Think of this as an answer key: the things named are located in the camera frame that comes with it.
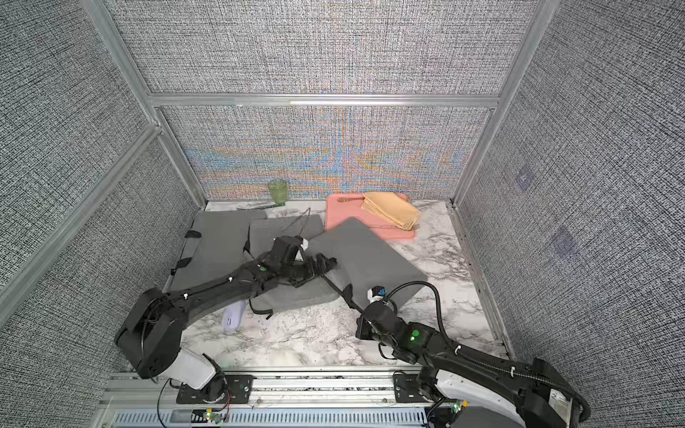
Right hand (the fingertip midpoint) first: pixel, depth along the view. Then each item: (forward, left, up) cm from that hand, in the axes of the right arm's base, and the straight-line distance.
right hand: (353, 317), depth 80 cm
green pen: (+54, +42, -9) cm, 69 cm away
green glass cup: (+58, +31, -4) cm, 66 cm away
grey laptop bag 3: (+24, -5, -6) cm, 26 cm away
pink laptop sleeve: (+52, +3, -8) cm, 52 cm away
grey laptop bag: (+39, +37, -9) cm, 55 cm away
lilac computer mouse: (+2, +38, -4) cm, 38 cm away
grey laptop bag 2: (+26, +50, -2) cm, 57 cm away
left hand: (+14, +7, +6) cm, 17 cm away
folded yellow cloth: (+49, -18, -6) cm, 52 cm away
